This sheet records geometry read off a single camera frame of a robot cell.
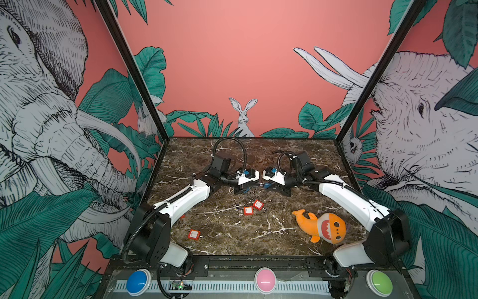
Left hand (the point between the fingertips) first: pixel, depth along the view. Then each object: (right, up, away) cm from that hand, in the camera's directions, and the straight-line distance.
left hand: (257, 180), depth 77 cm
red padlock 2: (-4, -16, +11) cm, 20 cm away
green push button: (+46, -38, -7) cm, 60 cm away
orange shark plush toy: (+30, -20, 0) cm, 36 cm away
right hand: (+4, -2, +1) cm, 4 cm away
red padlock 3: (-28, -25, +4) cm, 37 cm away
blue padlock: (-4, -8, +21) cm, 22 cm away
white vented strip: (-11, -40, -6) cm, 42 cm away
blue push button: (-46, -38, -8) cm, 60 cm away
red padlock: (+1, -14, +14) cm, 20 cm away
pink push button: (+2, -38, -7) cm, 38 cm away
